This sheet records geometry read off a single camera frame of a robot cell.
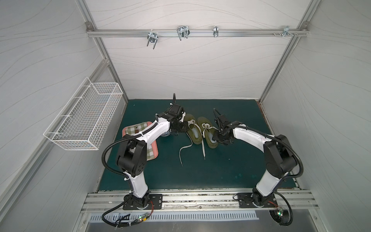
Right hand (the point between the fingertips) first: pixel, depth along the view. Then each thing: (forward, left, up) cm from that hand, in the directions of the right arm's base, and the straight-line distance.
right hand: (215, 138), depth 93 cm
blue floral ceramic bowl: (+2, +33, -1) cm, 33 cm away
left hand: (+2, +19, +7) cm, 20 cm away
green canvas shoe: (+6, +14, -1) cm, 16 cm away
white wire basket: (-9, +67, +27) cm, 73 cm away
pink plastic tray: (-3, +41, -4) cm, 41 cm away
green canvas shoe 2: (+6, +4, +2) cm, 7 cm away
